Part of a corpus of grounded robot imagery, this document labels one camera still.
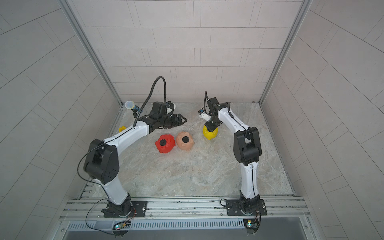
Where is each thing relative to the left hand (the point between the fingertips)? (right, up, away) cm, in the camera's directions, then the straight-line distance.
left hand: (185, 119), depth 87 cm
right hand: (+16, -4, +9) cm, 19 cm away
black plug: (-13, -13, -2) cm, 18 cm away
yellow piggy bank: (+15, -10, +5) cm, 19 cm away
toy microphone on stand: (-31, +8, -4) cm, 32 cm away
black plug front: (0, -11, 0) cm, 11 cm away
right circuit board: (+32, -48, -19) cm, 61 cm away
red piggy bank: (-9, -15, -2) cm, 17 cm away
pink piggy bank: (-3, -14, -2) cm, 15 cm away
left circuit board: (-25, -45, -23) cm, 56 cm away
